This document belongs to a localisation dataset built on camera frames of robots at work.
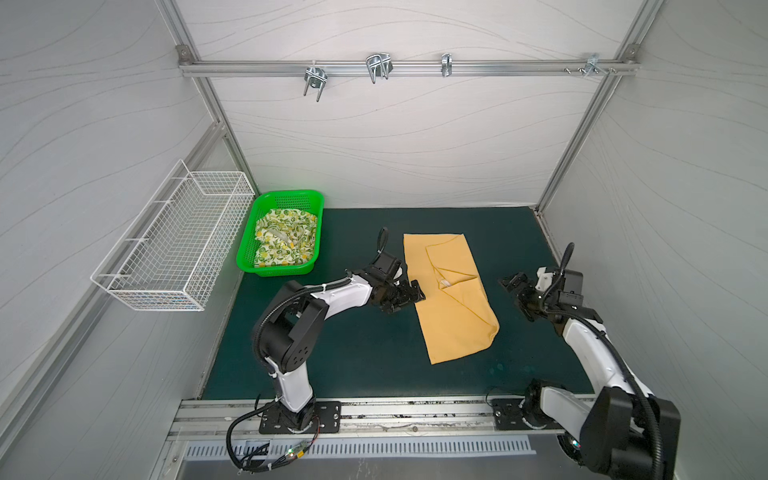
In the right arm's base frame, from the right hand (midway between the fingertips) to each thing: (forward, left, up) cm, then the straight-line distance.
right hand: (514, 282), depth 86 cm
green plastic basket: (+36, +71, -3) cm, 80 cm away
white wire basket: (-9, +87, +21) cm, 90 cm away
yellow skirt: (-6, +15, -12) cm, 20 cm away
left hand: (-4, +27, -5) cm, 28 cm away
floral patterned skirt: (+17, +74, -4) cm, 77 cm away
